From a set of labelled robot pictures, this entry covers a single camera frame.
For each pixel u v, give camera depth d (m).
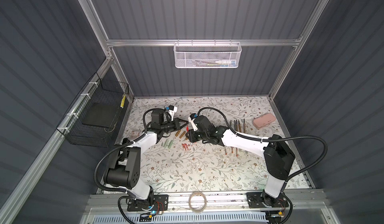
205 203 0.73
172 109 0.82
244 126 1.03
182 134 0.98
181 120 0.83
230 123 1.04
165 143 0.94
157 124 0.72
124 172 0.45
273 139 0.50
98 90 0.80
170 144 0.94
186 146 0.94
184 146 0.94
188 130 0.85
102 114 0.73
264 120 1.04
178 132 0.99
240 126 1.02
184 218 0.77
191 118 0.78
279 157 0.47
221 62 0.91
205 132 0.65
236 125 1.02
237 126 1.03
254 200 0.73
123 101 0.84
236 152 0.91
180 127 0.81
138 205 0.73
